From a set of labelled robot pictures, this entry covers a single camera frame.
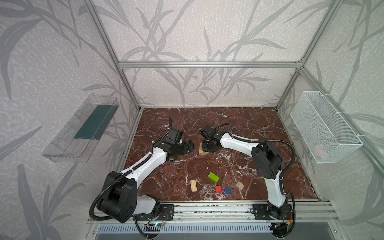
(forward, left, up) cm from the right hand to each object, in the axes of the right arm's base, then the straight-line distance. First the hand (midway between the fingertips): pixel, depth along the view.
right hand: (204, 143), depth 95 cm
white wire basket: (-14, -52, +30) cm, 61 cm away
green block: (-20, -5, -2) cm, 21 cm away
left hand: (-5, +8, +8) cm, 12 cm away
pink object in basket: (-14, -57, +17) cm, 61 cm away
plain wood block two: (-6, +2, -1) cm, 6 cm away
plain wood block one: (-6, -1, 0) cm, 6 cm away
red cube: (-27, -7, -3) cm, 28 cm away
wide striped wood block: (-25, +6, -3) cm, 26 cm away
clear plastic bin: (-15, +56, +29) cm, 65 cm away
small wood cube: (-25, -19, -2) cm, 32 cm away
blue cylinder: (-28, -12, -4) cm, 30 cm away
